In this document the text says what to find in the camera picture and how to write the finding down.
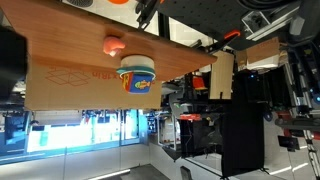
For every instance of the colourful soft picture cube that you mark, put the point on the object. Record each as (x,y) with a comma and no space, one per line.
(138,85)

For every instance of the white bowl teal rim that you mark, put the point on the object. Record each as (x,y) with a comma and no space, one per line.
(136,62)

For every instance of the red flat case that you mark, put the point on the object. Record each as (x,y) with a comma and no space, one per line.
(190,117)

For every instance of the black metal table leg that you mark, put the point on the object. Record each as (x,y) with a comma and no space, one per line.
(164,26)

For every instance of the pink plush toy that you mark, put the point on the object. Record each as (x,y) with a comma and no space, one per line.
(111,45)

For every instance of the black perforated mounting board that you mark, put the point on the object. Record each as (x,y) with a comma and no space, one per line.
(200,13)

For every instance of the brown cardboard panel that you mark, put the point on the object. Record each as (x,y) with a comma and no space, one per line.
(66,95)

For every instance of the orange round object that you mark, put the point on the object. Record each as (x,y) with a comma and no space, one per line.
(118,1)

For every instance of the brown cardboard box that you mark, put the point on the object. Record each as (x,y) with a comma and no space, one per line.
(261,50)

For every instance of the dark round mesh object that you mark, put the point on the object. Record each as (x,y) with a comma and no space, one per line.
(80,2)

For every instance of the black rounded blurry object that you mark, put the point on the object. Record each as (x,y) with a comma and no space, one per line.
(11,63)

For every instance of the silver aluminium extrusion frame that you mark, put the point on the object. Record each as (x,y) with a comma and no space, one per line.
(263,23)

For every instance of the black camera tripod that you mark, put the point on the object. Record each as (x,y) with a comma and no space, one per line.
(313,160)

